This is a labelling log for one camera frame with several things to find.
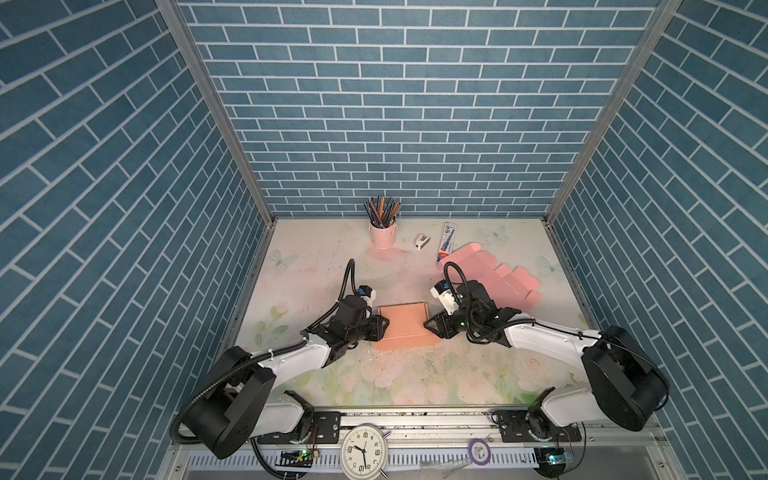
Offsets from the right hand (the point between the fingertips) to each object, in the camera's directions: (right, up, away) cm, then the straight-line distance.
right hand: (427, 318), depth 86 cm
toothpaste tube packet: (+10, +23, +27) cm, 37 cm away
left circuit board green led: (-33, -30, -14) cm, 47 cm away
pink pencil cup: (-14, +24, +21) cm, 35 cm away
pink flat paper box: (+30, +6, +15) cm, 34 cm away
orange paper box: (-6, -3, +1) cm, 7 cm away
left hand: (-12, -1, +2) cm, 12 cm away
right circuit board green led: (+28, -30, -16) cm, 44 cm away
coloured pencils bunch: (-14, +34, +22) cm, 43 cm away
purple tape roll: (+9, -28, -15) cm, 33 cm away
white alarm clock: (-16, -26, -19) cm, 36 cm away
